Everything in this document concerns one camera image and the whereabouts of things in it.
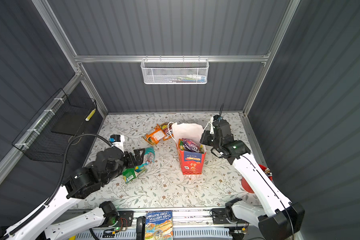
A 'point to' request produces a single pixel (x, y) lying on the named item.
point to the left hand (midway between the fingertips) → (138, 152)
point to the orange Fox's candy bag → (167, 128)
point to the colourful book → (159, 225)
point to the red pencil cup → (246, 186)
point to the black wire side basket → (49, 136)
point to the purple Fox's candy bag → (190, 145)
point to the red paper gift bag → (191, 163)
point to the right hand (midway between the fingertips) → (203, 135)
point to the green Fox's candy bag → (182, 147)
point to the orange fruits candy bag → (153, 137)
